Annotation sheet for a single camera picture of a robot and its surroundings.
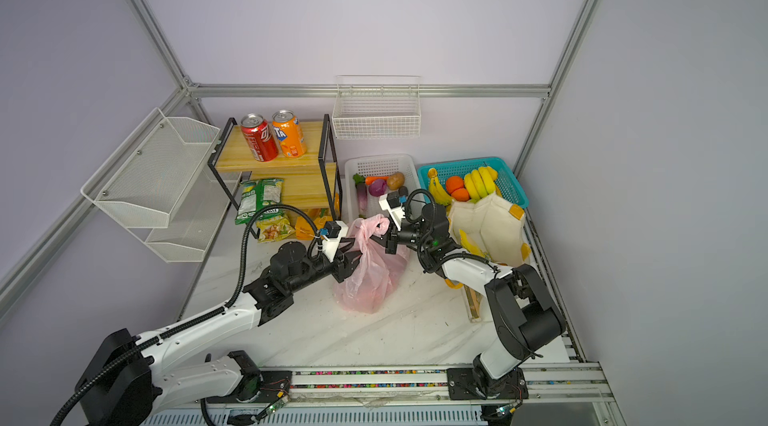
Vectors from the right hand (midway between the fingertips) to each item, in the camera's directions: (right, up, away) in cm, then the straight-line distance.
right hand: (361, 233), depth 75 cm
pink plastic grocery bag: (+1, -15, +2) cm, 15 cm away
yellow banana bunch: (+40, +15, +32) cm, 54 cm away
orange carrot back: (-1, +17, +40) cm, 44 cm away
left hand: (0, -4, +1) cm, 4 cm away
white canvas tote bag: (+39, +1, +15) cm, 42 cm away
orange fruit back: (+31, +15, +37) cm, 51 cm away
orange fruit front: (+34, +11, +33) cm, 48 cm away
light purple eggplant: (-3, +9, +36) cm, 37 cm away
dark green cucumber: (+12, +13, +39) cm, 43 cm away
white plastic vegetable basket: (+2, +22, +40) cm, 46 cm away
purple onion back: (+3, +14, +36) cm, 39 cm away
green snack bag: (-33, +10, +13) cm, 37 cm away
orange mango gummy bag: (-21, -1, +22) cm, 30 cm away
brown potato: (+9, +17, +38) cm, 43 cm away
